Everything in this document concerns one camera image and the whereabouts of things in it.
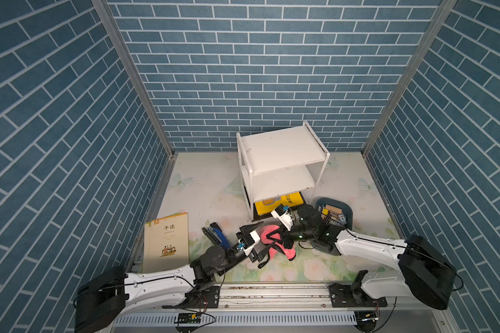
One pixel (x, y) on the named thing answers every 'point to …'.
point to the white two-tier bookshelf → (274, 162)
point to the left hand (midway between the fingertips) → (272, 235)
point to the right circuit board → (366, 320)
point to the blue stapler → (216, 236)
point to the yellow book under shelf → (268, 205)
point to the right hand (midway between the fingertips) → (271, 236)
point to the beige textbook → (166, 243)
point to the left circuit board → (189, 318)
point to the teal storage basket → (335, 211)
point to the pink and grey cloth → (271, 234)
